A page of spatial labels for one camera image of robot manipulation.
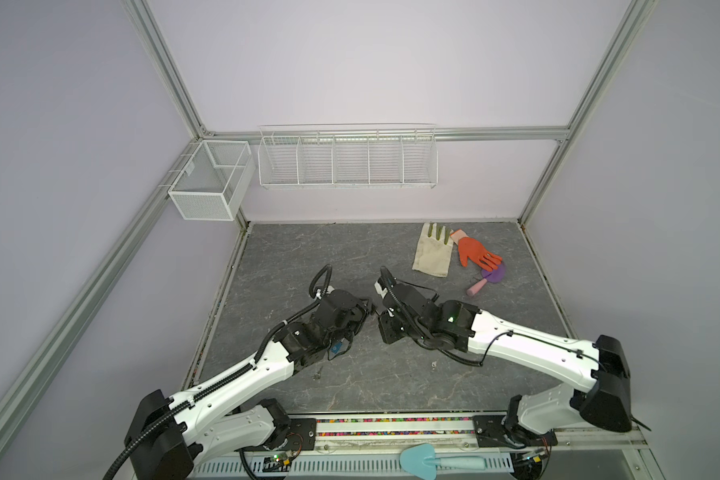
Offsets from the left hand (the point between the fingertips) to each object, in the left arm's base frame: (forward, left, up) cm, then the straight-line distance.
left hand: (376, 307), depth 75 cm
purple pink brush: (+20, -43, -20) cm, 52 cm away
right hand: (-3, 0, -1) cm, 4 cm away
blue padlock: (-1, +12, -23) cm, 26 cm away
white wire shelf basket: (+52, +6, +10) cm, 54 cm away
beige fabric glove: (+32, -24, -20) cm, 45 cm away
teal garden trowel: (-31, -9, -19) cm, 37 cm away
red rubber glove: (+32, -39, -20) cm, 54 cm away
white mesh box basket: (+47, +51, +6) cm, 69 cm away
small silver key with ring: (-10, +17, -20) cm, 28 cm away
